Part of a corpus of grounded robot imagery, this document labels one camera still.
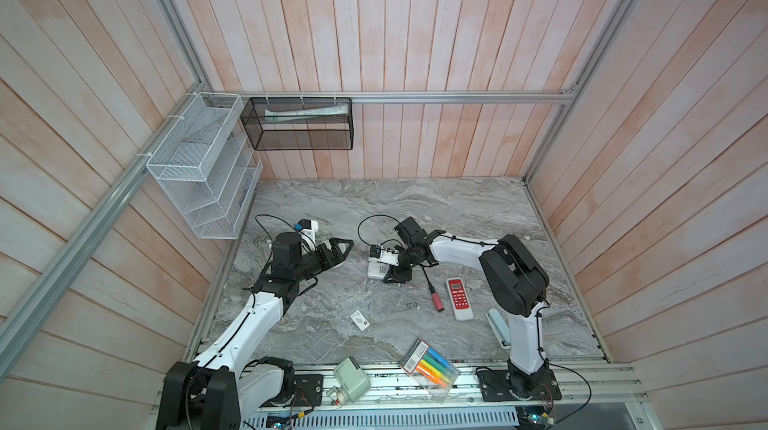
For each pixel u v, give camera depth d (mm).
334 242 729
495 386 731
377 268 923
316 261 727
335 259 721
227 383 410
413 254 746
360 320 837
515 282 527
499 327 779
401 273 851
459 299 877
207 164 671
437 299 880
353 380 707
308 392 732
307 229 756
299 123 1040
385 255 842
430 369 761
